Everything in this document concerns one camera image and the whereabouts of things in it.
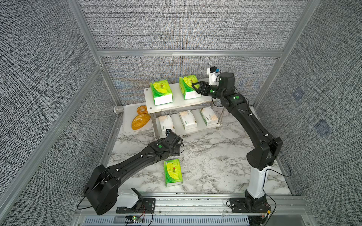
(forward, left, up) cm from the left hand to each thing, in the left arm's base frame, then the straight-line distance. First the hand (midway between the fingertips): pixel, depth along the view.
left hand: (176, 148), depth 83 cm
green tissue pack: (-13, +2, -4) cm, 14 cm away
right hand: (+23, -12, +30) cm, 40 cm away
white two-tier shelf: (+14, -3, +22) cm, 26 cm away
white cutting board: (+43, +38, -13) cm, 59 cm away
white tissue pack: (+19, +6, 0) cm, 20 cm away
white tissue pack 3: (+24, -23, 0) cm, 33 cm away
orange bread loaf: (+27, +27, -6) cm, 38 cm away
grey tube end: (+42, +47, -10) cm, 64 cm away
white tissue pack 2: (+22, -9, -1) cm, 23 cm away
